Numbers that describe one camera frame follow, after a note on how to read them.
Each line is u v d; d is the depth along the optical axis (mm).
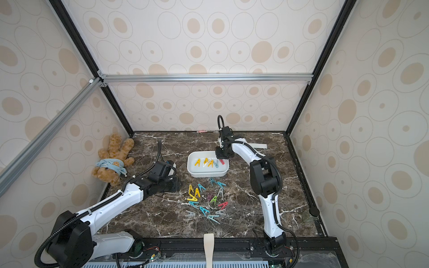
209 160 1031
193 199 875
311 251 735
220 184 939
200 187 921
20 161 538
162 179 663
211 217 815
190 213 832
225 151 853
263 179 569
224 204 860
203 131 1207
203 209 851
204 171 974
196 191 901
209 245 744
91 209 443
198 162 1029
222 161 1027
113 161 924
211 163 1029
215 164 1025
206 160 1029
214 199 877
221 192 899
